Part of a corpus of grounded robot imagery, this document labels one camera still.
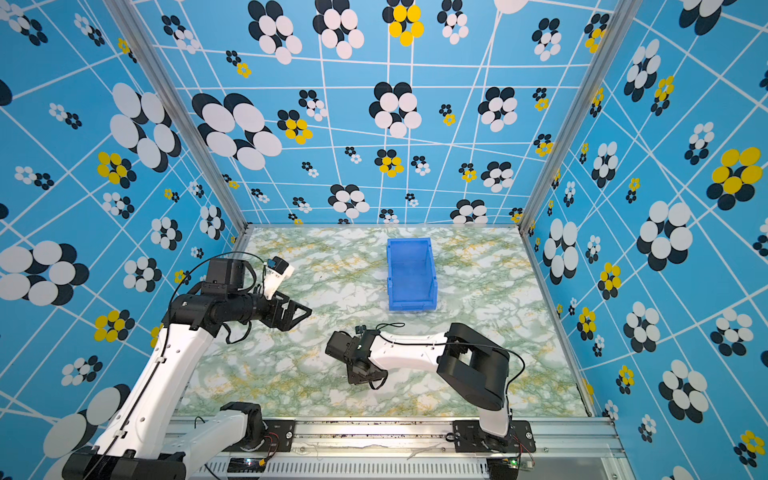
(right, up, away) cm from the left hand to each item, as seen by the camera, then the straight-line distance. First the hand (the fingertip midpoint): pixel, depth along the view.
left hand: (298, 303), depth 73 cm
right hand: (+15, -23, +11) cm, 29 cm away
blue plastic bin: (+30, +3, +37) cm, 48 cm away
